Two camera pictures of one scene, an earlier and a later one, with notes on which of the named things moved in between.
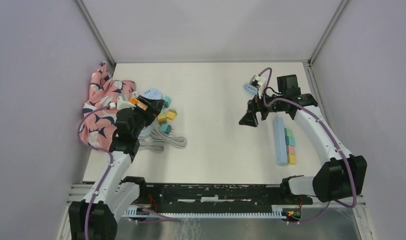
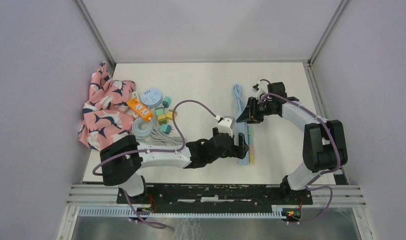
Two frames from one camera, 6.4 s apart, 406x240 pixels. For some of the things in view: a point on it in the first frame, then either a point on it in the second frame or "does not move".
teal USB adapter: (166, 128) does not move
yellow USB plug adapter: (171, 114) does not move
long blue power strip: (280, 141) to (242, 127)
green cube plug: (288, 132) to (250, 129)
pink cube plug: (290, 149) to (251, 148)
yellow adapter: (162, 119) does not move
